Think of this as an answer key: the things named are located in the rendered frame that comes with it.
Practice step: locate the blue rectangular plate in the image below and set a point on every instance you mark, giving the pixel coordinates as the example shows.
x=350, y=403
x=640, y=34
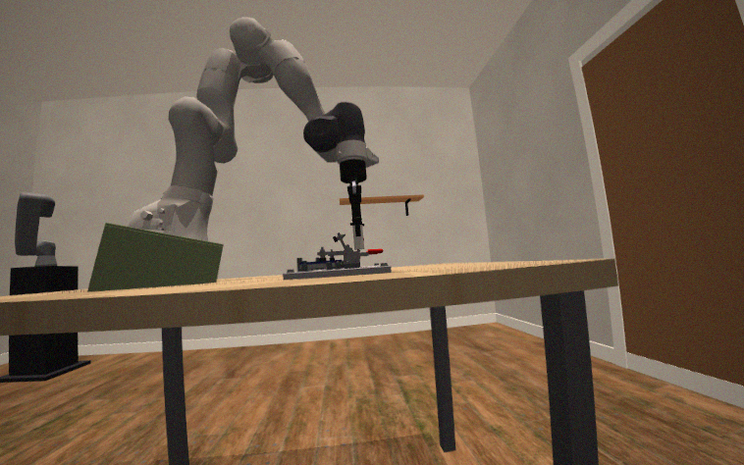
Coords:
x=318, y=264

